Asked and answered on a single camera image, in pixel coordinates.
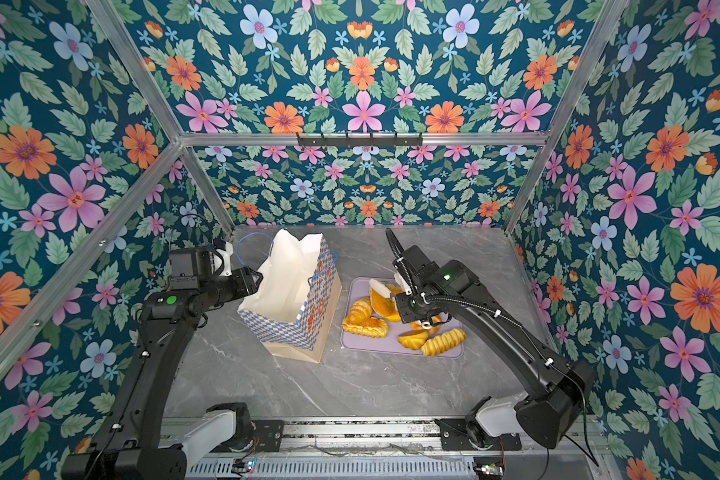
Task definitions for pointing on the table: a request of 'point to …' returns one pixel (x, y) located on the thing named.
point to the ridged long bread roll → (448, 340)
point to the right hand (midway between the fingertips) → (406, 308)
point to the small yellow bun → (413, 339)
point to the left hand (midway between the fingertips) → (256, 269)
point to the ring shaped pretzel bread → (417, 327)
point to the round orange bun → (384, 307)
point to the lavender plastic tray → (354, 289)
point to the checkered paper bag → (293, 291)
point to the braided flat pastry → (373, 327)
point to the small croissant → (360, 311)
